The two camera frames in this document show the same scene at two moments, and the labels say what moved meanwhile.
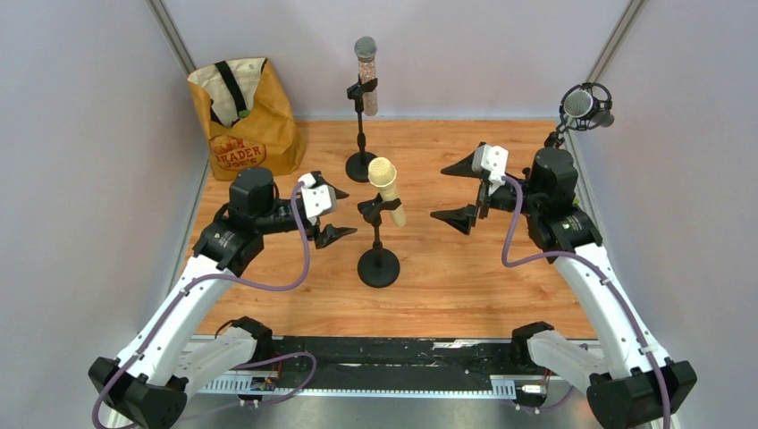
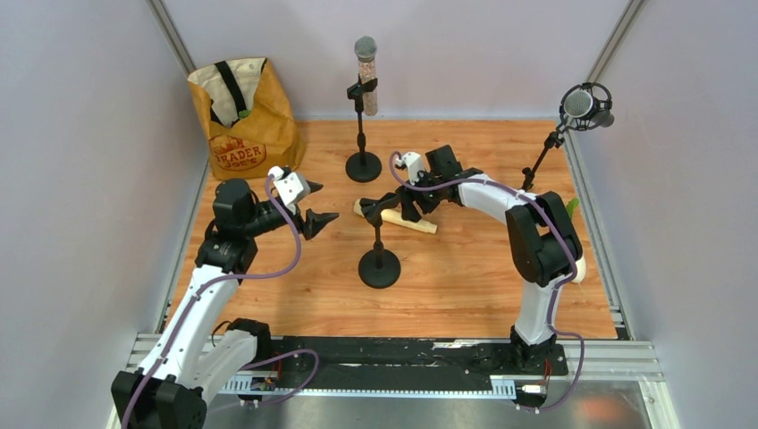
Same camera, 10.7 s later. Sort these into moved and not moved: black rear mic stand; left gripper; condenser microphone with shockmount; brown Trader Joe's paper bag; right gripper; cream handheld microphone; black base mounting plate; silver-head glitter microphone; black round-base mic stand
Moved: right gripper; cream handheld microphone; left gripper
Not moved: brown Trader Joe's paper bag; black base mounting plate; black round-base mic stand; condenser microphone with shockmount; silver-head glitter microphone; black rear mic stand
